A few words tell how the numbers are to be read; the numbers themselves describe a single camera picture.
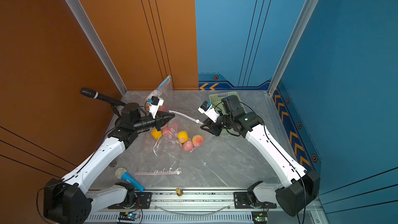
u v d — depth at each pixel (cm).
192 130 85
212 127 61
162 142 90
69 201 38
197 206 73
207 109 61
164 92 100
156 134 91
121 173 79
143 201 74
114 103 89
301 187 37
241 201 72
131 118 59
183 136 80
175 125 76
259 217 71
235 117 54
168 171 81
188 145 81
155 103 64
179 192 72
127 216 71
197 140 81
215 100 112
